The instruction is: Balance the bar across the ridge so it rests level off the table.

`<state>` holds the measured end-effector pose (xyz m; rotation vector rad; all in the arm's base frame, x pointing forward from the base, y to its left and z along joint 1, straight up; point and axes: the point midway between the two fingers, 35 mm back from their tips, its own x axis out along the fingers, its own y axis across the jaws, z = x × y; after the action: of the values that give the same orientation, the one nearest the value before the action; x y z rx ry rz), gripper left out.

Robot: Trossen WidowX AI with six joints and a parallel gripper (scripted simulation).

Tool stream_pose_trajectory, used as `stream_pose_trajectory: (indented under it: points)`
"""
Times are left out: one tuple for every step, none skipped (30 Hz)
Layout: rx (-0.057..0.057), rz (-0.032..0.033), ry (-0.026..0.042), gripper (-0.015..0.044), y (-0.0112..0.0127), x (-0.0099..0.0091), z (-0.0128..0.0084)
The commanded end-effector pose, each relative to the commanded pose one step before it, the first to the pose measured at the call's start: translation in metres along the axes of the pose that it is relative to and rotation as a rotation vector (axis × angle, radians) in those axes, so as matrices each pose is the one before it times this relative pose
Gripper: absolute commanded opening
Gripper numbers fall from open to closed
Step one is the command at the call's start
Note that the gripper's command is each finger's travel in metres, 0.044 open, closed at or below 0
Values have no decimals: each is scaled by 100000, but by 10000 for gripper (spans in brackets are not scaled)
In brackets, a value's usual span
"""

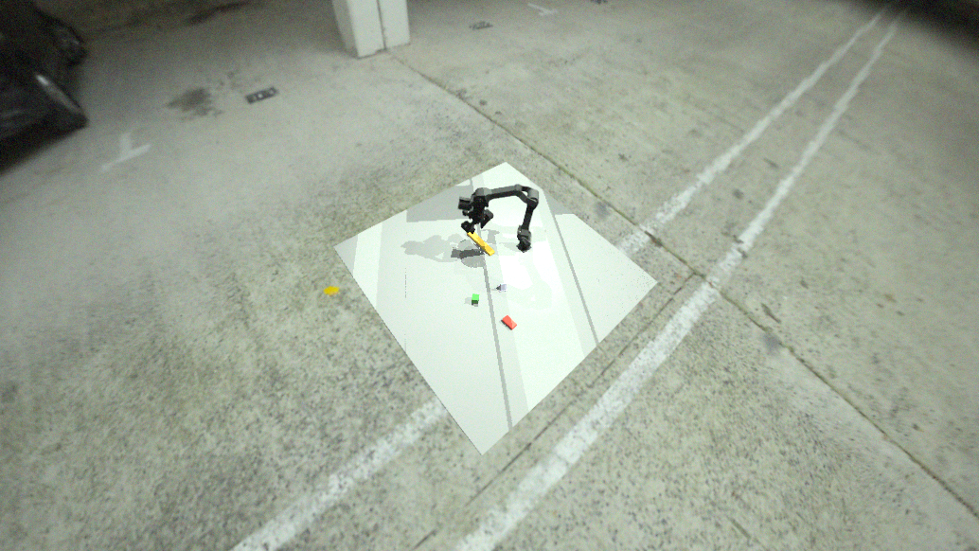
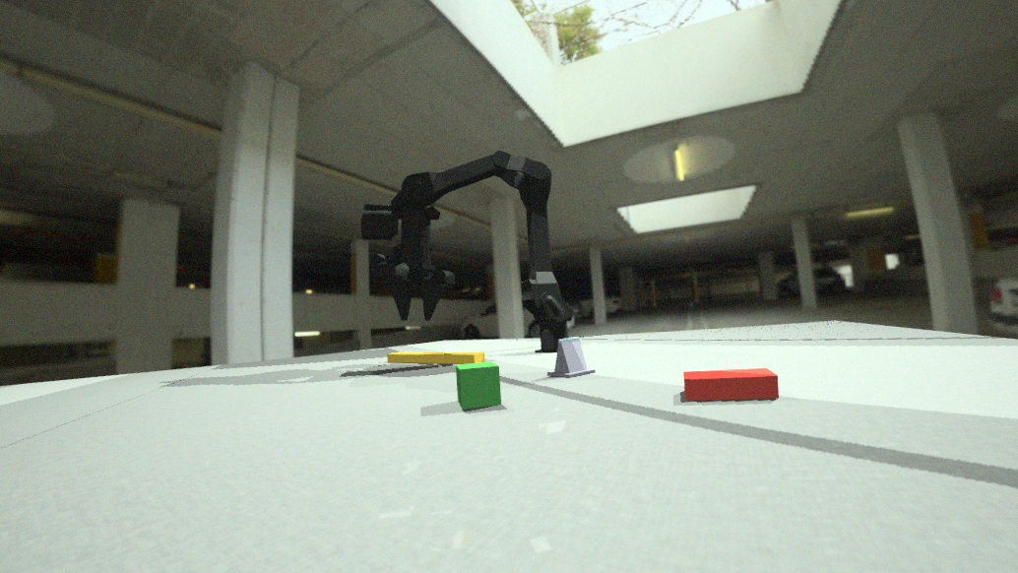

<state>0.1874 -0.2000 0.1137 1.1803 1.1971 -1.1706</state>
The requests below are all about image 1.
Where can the yellow bar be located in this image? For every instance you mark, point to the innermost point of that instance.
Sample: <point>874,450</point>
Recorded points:
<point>481,243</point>

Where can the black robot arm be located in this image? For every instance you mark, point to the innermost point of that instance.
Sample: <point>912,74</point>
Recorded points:
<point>483,195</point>

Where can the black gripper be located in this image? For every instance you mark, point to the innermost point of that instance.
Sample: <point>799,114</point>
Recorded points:
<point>483,219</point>

